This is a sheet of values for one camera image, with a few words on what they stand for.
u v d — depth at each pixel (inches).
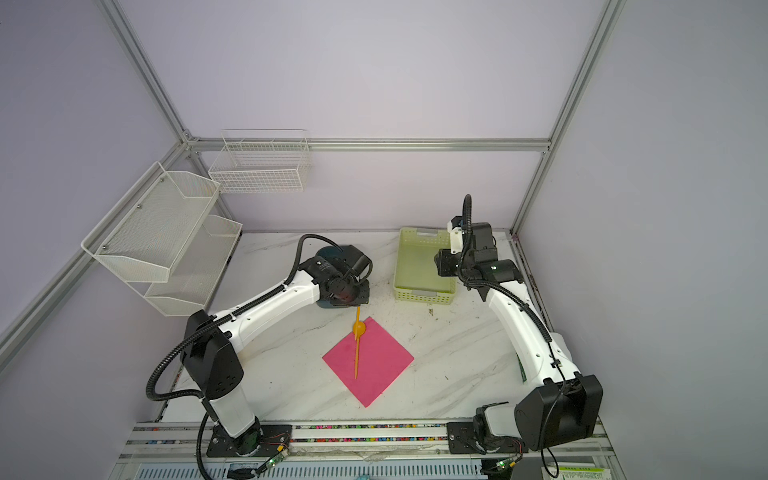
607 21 27.1
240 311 19.0
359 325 36.9
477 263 23.0
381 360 34.9
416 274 43.3
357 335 35.5
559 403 15.8
